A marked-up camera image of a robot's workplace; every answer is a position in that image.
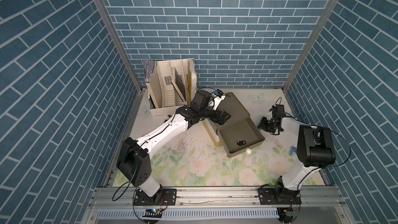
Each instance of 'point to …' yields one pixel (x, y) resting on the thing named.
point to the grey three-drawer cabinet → (238, 134)
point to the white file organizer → (162, 97)
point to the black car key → (240, 142)
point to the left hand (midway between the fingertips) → (228, 113)
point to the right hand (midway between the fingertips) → (261, 125)
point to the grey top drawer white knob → (249, 151)
